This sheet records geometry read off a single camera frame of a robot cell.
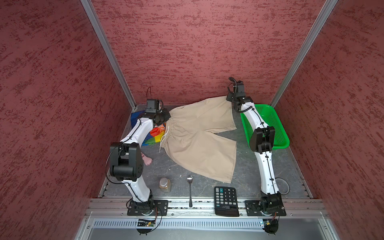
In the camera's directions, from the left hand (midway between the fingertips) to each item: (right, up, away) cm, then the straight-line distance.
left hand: (170, 117), depth 93 cm
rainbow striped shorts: (-11, -13, +7) cm, 18 cm away
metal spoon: (+13, -35, -10) cm, 39 cm away
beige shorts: (+13, -14, +7) cm, 20 cm away
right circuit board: (+54, -54, -21) cm, 79 cm away
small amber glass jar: (+1, -34, -20) cm, 40 cm away
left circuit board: (-10, -53, -20) cm, 58 cm away
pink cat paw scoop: (-13, -26, -5) cm, 30 cm away
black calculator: (+32, -44, -18) cm, 57 cm away
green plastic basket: (+72, +2, +17) cm, 74 cm away
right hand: (+42, +15, +12) cm, 46 cm away
